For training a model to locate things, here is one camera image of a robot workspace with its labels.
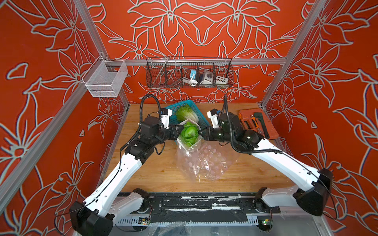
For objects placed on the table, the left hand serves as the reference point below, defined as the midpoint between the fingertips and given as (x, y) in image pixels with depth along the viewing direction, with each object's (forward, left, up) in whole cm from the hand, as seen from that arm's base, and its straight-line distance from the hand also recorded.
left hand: (183, 125), depth 70 cm
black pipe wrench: (+28, -53, -23) cm, 64 cm away
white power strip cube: (+37, -22, 0) cm, 43 cm away
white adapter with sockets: (+37, -13, +3) cm, 39 cm away
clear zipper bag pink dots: (-5, -11, -27) cm, 29 cm away
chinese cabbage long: (-1, -3, -5) cm, 6 cm away
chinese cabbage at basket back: (+27, +2, -21) cm, 34 cm away
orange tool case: (+25, -44, -26) cm, 57 cm away
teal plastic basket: (+27, +10, -29) cm, 41 cm away
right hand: (-3, -6, -1) cm, 7 cm away
